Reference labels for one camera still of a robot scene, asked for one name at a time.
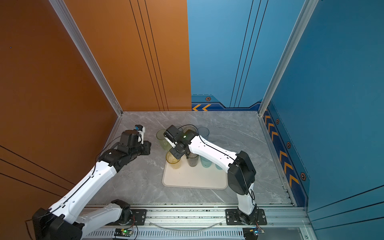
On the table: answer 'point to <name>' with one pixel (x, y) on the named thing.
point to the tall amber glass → (171, 159)
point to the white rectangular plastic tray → (197, 177)
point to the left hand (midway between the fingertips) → (149, 142)
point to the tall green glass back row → (160, 136)
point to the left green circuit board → (123, 232)
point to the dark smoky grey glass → (193, 159)
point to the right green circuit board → (252, 233)
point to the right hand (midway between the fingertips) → (177, 150)
